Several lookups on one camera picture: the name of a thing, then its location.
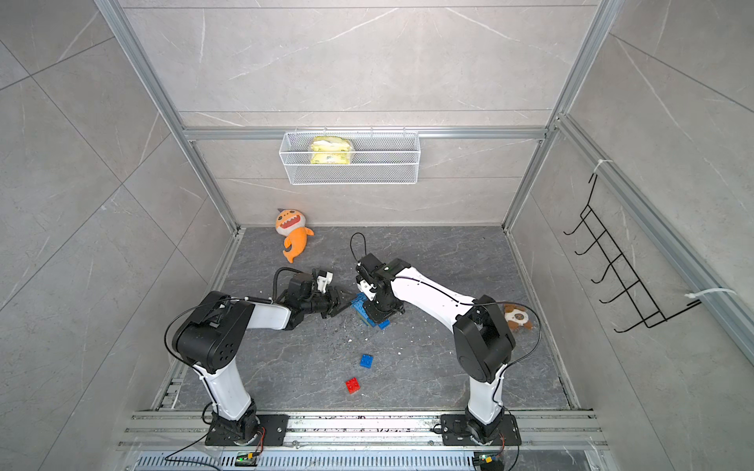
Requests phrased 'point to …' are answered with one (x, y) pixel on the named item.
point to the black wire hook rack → (616, 259)
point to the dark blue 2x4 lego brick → (358, 304)
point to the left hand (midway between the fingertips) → (358, 295)
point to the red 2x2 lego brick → (352, 386)
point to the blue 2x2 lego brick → (366, 360)
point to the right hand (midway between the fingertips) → (381, 314)
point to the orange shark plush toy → (290, 223)
